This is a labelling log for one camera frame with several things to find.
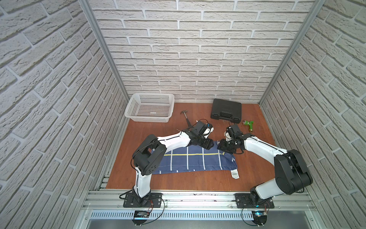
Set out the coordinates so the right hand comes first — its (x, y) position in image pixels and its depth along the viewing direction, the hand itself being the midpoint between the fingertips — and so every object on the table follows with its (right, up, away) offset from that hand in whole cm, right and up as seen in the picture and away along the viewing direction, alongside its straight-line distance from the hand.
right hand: (221, 148), depth 90 cm
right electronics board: (+15, -31, -19) cm, 39 cm away
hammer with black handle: (-25, +24, +23) cm, 42 cm away
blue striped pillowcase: (-16, -6, -2) cm, 17 cm away
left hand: (-6, +4, -2) cm, 8 cm away
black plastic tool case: (+5, +26, +17) cm, 32 cm away
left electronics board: (-45, -28, -20) cm, 57 cm away
